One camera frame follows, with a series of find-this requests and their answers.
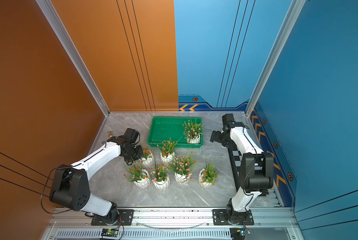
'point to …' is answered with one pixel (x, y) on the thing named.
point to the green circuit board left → (112, 232)
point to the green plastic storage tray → (162, 128)
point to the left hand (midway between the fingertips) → (142, 154)
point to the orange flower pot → (207, 176)
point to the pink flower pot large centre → (182, 168)
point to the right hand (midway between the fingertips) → (219, 141)
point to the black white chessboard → (236, 158)
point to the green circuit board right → (239, 233)
